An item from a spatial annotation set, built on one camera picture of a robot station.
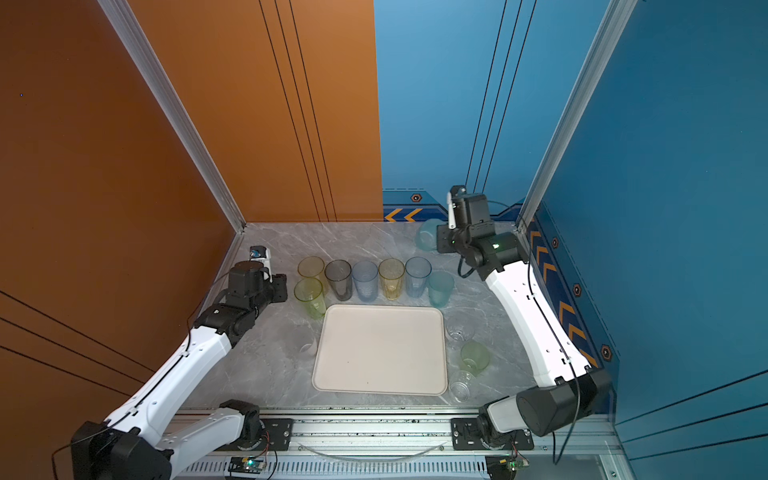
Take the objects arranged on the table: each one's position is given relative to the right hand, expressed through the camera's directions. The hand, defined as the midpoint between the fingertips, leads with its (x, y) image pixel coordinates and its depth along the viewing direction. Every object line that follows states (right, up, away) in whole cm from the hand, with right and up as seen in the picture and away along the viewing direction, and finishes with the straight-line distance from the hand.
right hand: (444, 230), depth 75 cm
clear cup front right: (+6, -42, +6) cm, 43 cm away
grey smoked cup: (-29, -12, +15) cm, 35 cm away
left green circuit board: (-48, -57, -4) cm, 74 cm away
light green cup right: (+10, -35, +8) cm, 37 cm away
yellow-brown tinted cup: (-39, -10, +19) cm, 44 cm away
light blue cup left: (-22, -13, +19) cm, 32 cm away
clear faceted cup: (+7, -30, +15) cm, 34 cm away
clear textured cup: (-39, -33, +13) cm, 52 cm away
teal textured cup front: (+1, -16, +15) cm, 21 cm away
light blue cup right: (-5, -12, +19) cm, 23 cm away
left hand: (-45, -12, +7) cm, 47 cm away
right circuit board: (+13, -57, -4) cm, 59 cm away
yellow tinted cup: (-14, -12, +15) cm, 23 cm away
